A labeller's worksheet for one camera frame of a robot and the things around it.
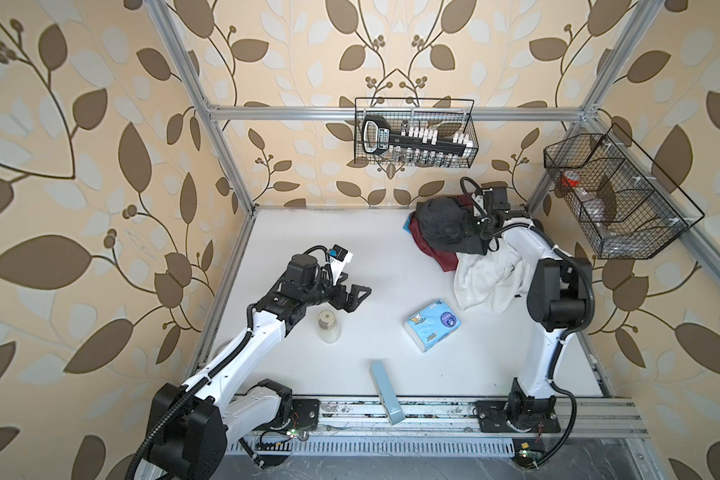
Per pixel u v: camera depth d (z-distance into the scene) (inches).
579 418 27.3
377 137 33.8
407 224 45.0
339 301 27.3
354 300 27.4
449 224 39.7
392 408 28.4
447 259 39.1
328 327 31.6
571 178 34.8
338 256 27.2
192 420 15.3
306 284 24.8
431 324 33.3
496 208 30.4
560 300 21.1
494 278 36.9
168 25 29.1
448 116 35.8
